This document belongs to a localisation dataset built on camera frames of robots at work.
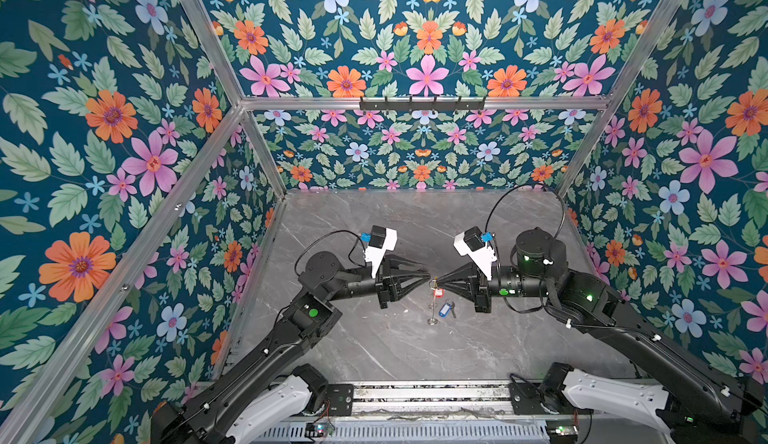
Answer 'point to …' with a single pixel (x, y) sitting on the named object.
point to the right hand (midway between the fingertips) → (441, 279)
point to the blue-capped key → (446, 308)
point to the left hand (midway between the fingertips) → (428, 275)
